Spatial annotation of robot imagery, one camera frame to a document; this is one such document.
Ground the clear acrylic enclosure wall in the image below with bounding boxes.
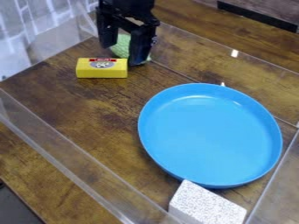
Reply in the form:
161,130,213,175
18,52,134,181
0,0,299,224

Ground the blue round tray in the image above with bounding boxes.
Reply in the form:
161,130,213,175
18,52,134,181
138,83,284,188

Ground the green knobbly soft toy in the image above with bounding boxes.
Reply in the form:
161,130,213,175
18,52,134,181
110,34,151,66

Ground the white speckled foam block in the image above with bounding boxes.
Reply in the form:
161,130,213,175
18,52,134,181
169,180,248,224

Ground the yellow rectangular box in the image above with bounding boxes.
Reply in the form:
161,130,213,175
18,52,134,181
77,58,127,78

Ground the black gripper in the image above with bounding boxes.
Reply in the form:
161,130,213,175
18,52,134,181
97,0,161,66

